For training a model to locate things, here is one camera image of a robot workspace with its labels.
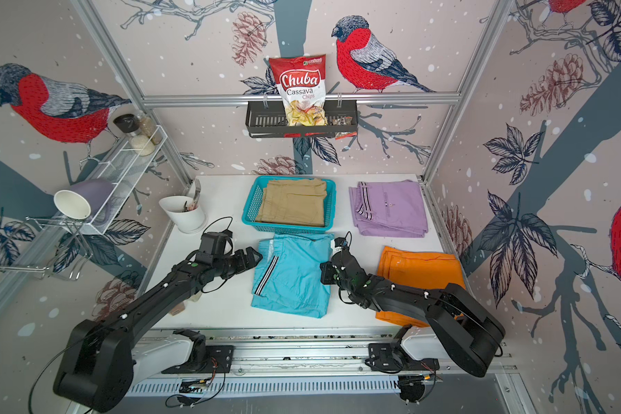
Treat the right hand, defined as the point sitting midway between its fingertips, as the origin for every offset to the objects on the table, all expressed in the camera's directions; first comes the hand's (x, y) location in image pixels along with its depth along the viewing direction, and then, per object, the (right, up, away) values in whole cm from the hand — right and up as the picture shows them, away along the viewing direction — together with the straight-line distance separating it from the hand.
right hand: (320, 264), depth 87 cm
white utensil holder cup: (-50, +15, +8) cm, 53 cm away
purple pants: (+29, +19, +21) cm, 40 cm away
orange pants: (+35, -3, +2) cm, 35 cm away
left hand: (-21, +3, -1) cm, 22 cm away
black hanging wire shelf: (-19, +53, +8) cm, 57 cm away
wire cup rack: (-65, +12, -28) cm, 72 cm away
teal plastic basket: (-26, +23, +16) cm, 38 cm away
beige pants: (-8, +21, +17) cm, 29 cm away
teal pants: (-11, -5, +1) cm, 12 cm away
